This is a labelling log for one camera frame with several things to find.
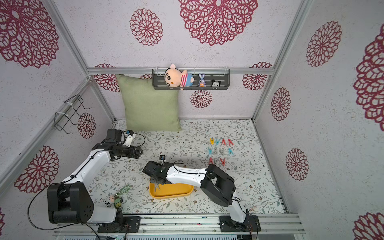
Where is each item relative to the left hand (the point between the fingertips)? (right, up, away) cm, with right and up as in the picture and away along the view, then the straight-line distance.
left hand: (135, 151), depth 88 cm
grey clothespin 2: (+55, -1, +14) cm, 57 cm away
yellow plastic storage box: (+21, -21, -4) cm, 30 cm away
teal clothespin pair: (+46, -2, +14) cm, 48 cm away
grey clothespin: (+51, -2, +14) cm, 53 cm away
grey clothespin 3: (+13, -19, -2) cm, 23 cm away
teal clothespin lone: (+52, +5, +18) cm, 55 cm away
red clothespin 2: (+46, -7, +9) cm, 47 cm away
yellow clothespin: (+48, +5, +18) cm, 51 cm away
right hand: (+12, -14, -3) cm, 19 cm away
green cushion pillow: (+3, +27, +15) cm, 31 cm away
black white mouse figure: (+48, +41, +4) cm, 63 cm away
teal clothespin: (+60, -2, +12) cm, 61 cm away
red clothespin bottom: (+54, -8, +8) cm, 55 cm away
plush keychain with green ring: (-7, -25, -8) cm, 27 cm away
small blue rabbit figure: (+40, +41, +2) cm, 57 cm away
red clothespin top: (+61, +5, +18) cm, 64 cm away
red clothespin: (+56, +5, +18) cm, 59 cm away
